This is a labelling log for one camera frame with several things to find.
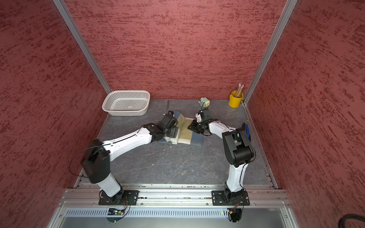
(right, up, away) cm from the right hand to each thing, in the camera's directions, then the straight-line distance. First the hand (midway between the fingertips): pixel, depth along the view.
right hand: (189, 129), depth 96 cm
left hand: (-13, 0, -9) cm, 15 cm away
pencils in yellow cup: (+41, +29, +14) cm, 52 cm away
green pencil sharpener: (+13, +20, +17) cm, 30 cm away
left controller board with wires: (-40, -40, -25) cm, 61 cm away
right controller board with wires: (+23, -39, -27) cm, 53 cm away
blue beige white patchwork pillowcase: (-3, -5, +1) cm, 6 cm away
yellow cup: (+38, +21, +18) cm, 47 cm away
